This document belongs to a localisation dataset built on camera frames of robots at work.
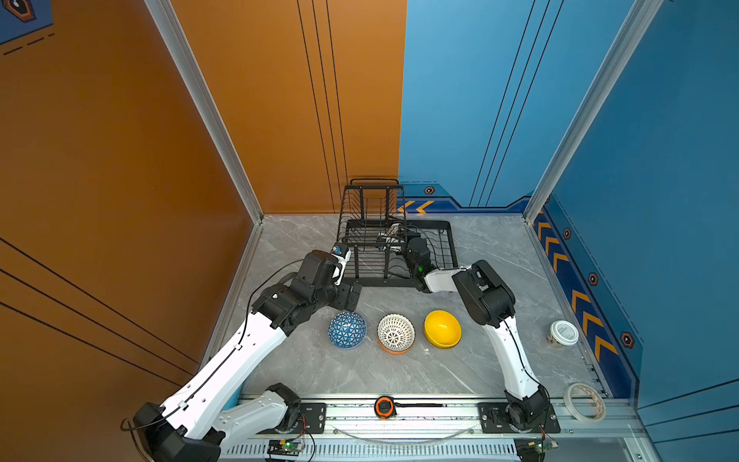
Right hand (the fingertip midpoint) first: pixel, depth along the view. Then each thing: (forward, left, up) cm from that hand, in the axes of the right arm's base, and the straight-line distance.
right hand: (408, 221), depth 102 cm
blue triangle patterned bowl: (-36, +20, -11) cm, 43 cm away
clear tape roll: (-56, -41, -13) cm, 71 cm away
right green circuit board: (-65, -29, -15) cm, 73 cm away
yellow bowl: (-37, -9, -8) cm, 39 cm away
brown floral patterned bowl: (-2, +5, -2) cm, 6 cm away
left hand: (-31, +18, +10) cm, 38 cm away
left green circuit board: (-65, +33, -14) cm, 75 cm away
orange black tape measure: (-57, +8, -10) cm, 59 cm away
